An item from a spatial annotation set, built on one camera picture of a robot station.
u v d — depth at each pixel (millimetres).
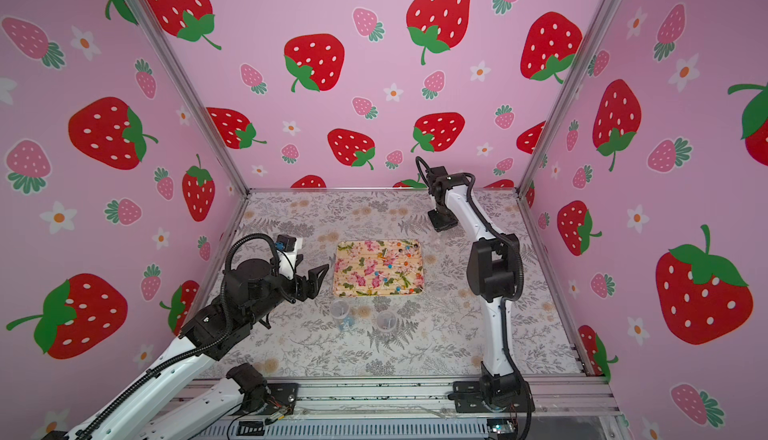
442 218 838
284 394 748
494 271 573
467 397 732
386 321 881
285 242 592
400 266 989
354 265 987
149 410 435
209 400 575
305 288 621
